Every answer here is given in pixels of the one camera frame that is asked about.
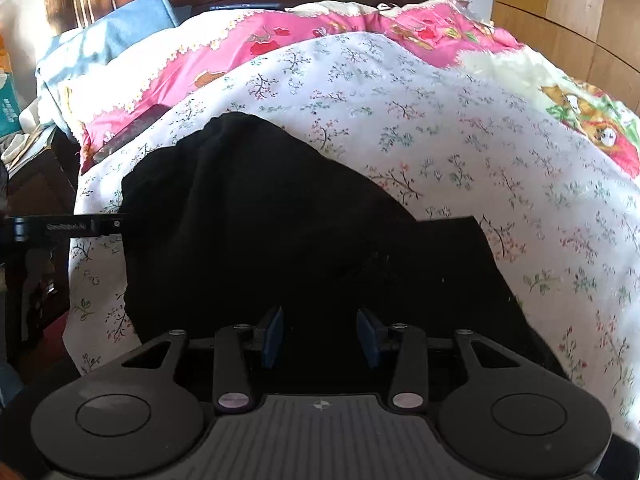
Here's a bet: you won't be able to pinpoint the black pants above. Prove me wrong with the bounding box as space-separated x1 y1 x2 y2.
119 113 561 374

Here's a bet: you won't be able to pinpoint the dark bedside table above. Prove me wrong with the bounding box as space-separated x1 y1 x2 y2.
1 126 79 216

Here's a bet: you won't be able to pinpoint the teal tissue box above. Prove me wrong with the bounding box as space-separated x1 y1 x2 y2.
0 70 21 136

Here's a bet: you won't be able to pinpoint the pink cartoon quilt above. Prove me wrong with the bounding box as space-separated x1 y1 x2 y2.
60 0 640 181

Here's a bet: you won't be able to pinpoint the blue pillow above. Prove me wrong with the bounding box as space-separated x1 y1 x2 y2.
35 0 180 133

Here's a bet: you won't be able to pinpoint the white floral bed sheet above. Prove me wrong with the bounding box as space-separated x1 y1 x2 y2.
75 32 639 441

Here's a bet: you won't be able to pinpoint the wooden wardrobe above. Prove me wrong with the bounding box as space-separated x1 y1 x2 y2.
491 0 639 113

